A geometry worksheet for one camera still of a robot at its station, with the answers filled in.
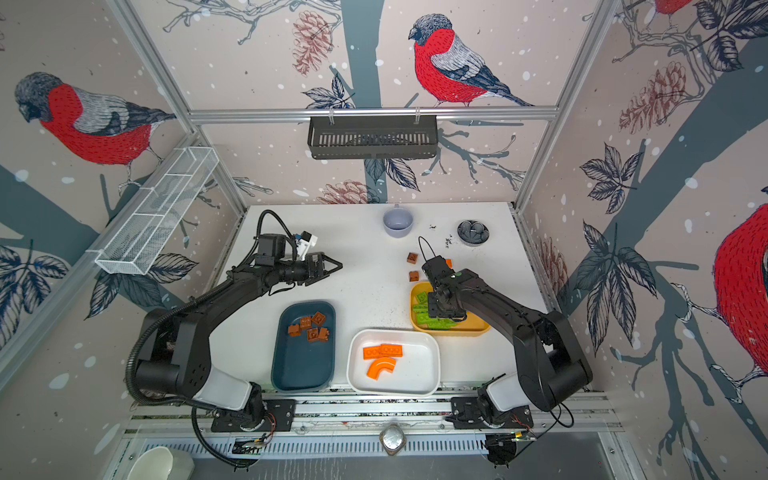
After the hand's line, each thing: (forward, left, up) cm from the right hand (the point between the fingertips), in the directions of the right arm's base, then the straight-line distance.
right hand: (438, 312), depth 88 cm
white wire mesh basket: (+6, +76, +30) cm, 82 cm away
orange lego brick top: (-11, +14, -2) cm, 18 cm away
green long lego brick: (-2, -1, -2) cm, 3 cm away
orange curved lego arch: (-15, +17, -3) cm, 23 cm away
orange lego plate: (-12, +18, -3) cm, 22 cm away
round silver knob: (-33, +12, +8) cm, 36 cm away
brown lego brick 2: (+13, +8, -1) cm, 15 cm away
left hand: (+6, +31, +13) cm, 34 cm away
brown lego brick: (+21, +8, -2) cm, 23 cm away
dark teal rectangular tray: (-16, +39, -2) cm, 42 cm away
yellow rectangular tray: (-2, -9, -3) cm, 10 cm away
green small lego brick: (+5, +5, -2) cm, 7 cm away
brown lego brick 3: (-5, +40, 0) cm, 40 cm away
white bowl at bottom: (-39, +62, +4) cm, 73 cm away
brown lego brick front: (-3, +37, -1) cm, 37 cm away
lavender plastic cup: (+36, +14, +2) cm, 39 cm away
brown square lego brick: (-8, +34, -1) cm, 35 cm away
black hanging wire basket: (+56, +29, +26) cm, 68 cm away
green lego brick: (0, +5, -2) cm, 5 cm away
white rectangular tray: (-16, +7, -4) cm, 18 cm away
